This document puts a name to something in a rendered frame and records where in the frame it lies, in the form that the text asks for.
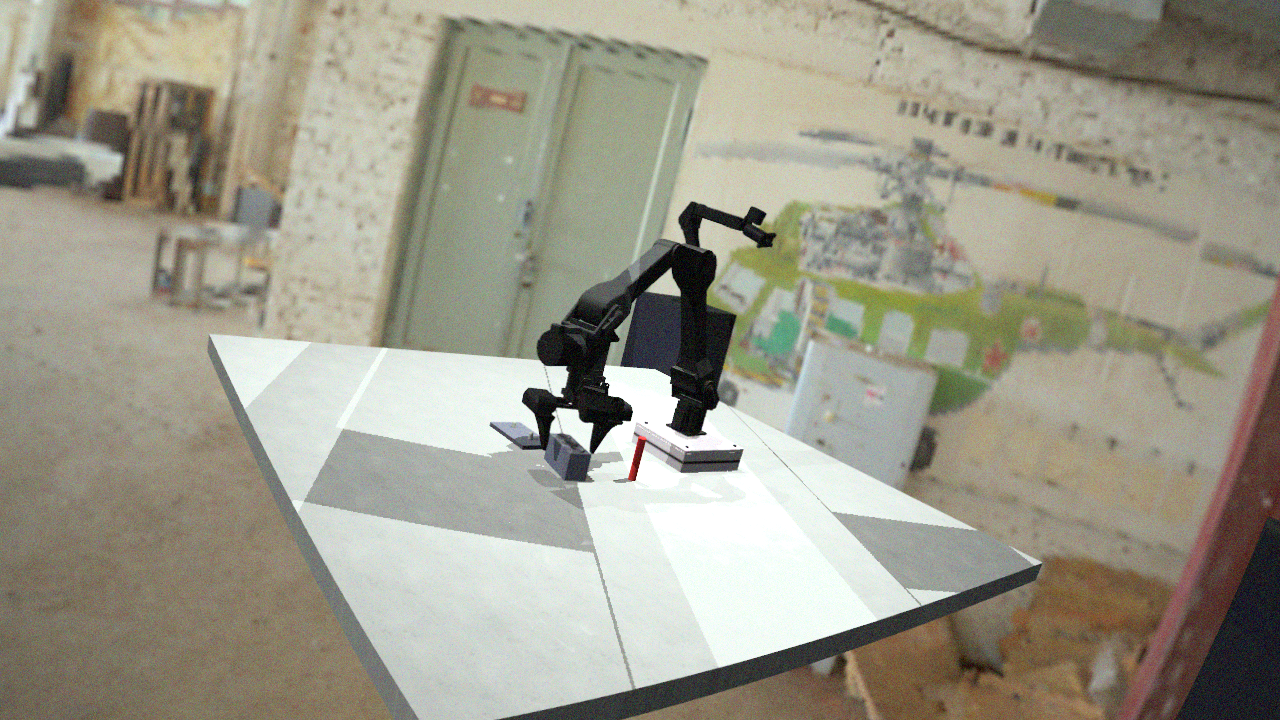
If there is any red peg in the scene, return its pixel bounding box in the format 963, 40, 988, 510
628, 437, 646, 480

